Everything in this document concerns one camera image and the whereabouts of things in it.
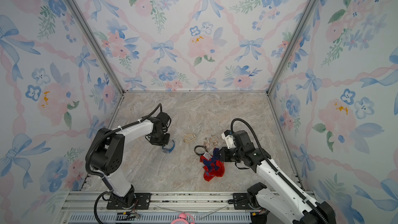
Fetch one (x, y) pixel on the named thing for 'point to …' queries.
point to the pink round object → (182, 220)
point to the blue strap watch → (165, 150)
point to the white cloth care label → (207, 155)
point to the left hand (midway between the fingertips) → (166, 143)
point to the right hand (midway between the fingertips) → (217, 154)
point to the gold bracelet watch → (214, 139)
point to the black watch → (200, 150)
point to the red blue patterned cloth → (213, 167)
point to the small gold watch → (207, 142)
